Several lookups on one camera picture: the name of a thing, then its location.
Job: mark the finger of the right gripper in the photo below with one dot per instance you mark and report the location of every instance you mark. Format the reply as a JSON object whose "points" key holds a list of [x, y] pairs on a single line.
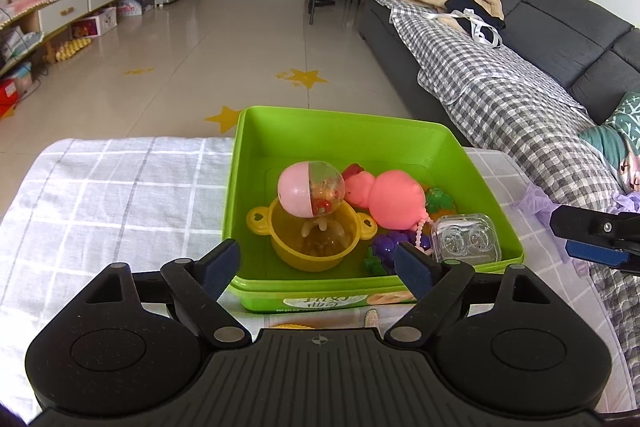
{"points": [[619, 260], [620, 232]]}

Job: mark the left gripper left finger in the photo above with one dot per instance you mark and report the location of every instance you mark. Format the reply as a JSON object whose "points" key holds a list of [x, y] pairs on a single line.
{"points": [[195, 287]]}

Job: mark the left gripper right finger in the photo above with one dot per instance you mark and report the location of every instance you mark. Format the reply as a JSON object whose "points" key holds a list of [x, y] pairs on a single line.
{"points": [[439, 290]]}

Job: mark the clear plastic lens case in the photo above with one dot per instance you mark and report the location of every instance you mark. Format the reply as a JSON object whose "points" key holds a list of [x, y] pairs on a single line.
{"points": [[470, 238]]}

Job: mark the orange toy pumpkin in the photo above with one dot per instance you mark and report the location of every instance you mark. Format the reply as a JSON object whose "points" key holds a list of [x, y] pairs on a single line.
{"points": [[439, 203]]}

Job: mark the pink pig toy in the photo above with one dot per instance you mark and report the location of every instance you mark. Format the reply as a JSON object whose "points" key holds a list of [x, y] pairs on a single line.
{"points": [[394, 199]]}

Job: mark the yellow toy pot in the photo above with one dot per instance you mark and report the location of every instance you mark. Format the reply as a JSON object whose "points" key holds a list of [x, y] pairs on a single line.
{"points": [[284, 229]]}

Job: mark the pink capsule ball toy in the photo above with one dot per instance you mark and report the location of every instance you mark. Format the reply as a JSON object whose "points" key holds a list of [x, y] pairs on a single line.
{"points": [[310, 189]]}

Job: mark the tan octopus toy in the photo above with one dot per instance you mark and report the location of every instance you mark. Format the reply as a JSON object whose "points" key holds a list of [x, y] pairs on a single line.
{"points": [[323, 237]]}

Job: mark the purple rubber glove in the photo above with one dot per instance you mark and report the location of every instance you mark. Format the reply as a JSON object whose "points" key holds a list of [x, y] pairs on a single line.
{"points": [[538, 204]]}

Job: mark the purple toy grapes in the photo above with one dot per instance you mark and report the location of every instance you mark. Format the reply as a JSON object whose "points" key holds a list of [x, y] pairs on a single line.
{"points": [[379, 260]]}

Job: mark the toy corn cob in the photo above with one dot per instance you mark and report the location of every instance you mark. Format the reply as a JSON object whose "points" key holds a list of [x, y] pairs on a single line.
{"points": [[289, 325]]}

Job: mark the green patterned pillow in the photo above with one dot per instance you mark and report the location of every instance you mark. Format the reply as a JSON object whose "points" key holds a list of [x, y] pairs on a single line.
{"points": [[617, 141]]}

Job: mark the grey checked tablecloth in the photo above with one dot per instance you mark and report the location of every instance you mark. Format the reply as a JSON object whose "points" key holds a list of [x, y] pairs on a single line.
{"points": [[87, 203]]}

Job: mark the green plastic bin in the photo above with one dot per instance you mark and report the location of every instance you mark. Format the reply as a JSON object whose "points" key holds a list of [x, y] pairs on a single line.
{"points": [[269, 139]]}

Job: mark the dark grey sofa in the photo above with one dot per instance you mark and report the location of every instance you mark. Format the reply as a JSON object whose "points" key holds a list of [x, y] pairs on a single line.
{"points": [[592, 53]]}

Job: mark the black and white garment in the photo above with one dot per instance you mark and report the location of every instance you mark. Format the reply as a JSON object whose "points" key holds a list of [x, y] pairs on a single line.
{"points": [[478, 23]]}

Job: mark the wooden TV cabinet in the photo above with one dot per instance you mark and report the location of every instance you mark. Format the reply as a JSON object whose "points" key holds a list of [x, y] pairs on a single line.
{"points": [[29, 25]]}

